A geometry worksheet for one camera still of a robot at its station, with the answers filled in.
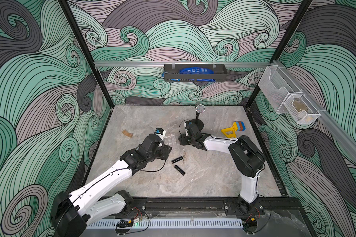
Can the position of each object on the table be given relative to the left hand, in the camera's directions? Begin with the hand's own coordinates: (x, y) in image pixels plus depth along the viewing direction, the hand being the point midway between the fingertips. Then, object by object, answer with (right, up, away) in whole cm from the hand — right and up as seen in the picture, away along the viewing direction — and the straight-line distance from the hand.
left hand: (170, 146), depth 76 cm
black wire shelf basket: (0, +43, +17) cm, 46 cm away
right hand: (+10, +2, +22) cm, 24 cm away
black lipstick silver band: (+4, -11, +12) cm, 17 cm away
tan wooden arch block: (-33, +4, +27) cm, 43 cm away
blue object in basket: (+17, +45, +17) cm, 51 cm away
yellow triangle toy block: (+45, +6, +28) cm, 54 cm away
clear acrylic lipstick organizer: (-1, 0, +21) cm, 21 cm away
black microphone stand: (+17, +20, +4) cm, 26 cm away
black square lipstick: (+5, -16, +9) cm, 19 cm away
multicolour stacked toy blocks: (+49, +9, +28) cm, 57 cm away
